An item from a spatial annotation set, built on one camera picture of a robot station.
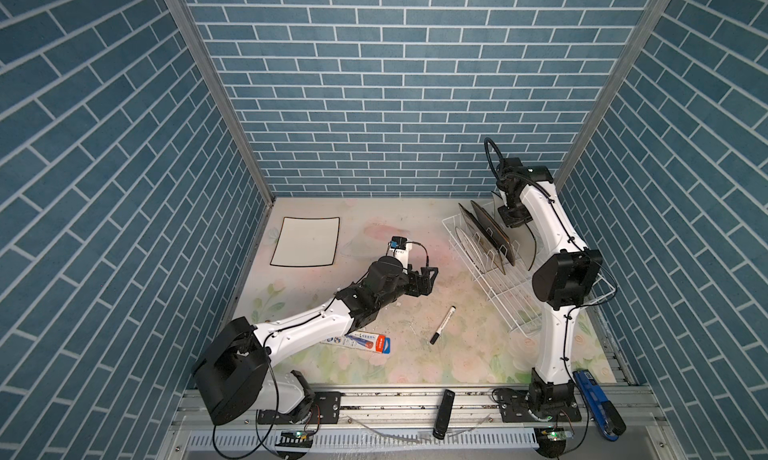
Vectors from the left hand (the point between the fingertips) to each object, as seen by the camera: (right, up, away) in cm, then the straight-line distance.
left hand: (428, 270), depth 79 cm
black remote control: (+3, -34, -6) cm, 35 cm away
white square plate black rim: (-42, +6, +27) cm, 50 cm away
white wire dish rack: (+27, -2, +20) cm, 34 cm away
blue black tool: (+42, -33, -8) cm, 54 cm away
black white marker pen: (+4, -19, +8) cm, 21 cm away
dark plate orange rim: (+20, +10, +6) cm, 23 cm away
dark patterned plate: (+15, +11, +6) cm, 19 cm away
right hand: (+29, +14, +11) cm, 34 cm away
